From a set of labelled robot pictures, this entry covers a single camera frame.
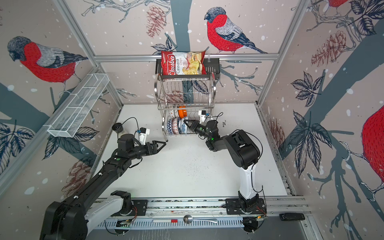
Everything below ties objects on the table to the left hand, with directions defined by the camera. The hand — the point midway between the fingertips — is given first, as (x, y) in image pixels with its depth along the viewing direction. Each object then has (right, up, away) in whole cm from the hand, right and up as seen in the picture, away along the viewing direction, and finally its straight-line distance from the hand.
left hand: (160, 145), depth 78 cm
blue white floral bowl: (+11, +9, +10) cm, 17 cm away
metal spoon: (+16, -33, -10) cm, 38 cm away
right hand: (+10, +10, +9) cm, 17 cm away
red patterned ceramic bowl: (+5, +9, +12) cm, 16 cm away
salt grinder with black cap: (-31, +9, +14) cm, 35 cm away
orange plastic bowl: (+10, +17, +20) cm, 28 cm away
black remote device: (+65, -32, -9) cm, 73 cm away
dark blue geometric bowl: (+8, +6, +14) cm, 17 cm away
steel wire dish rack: (+7, +30, +45) cm, 54 cm away
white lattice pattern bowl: (+6, +17, +19) cm, 27 cm away
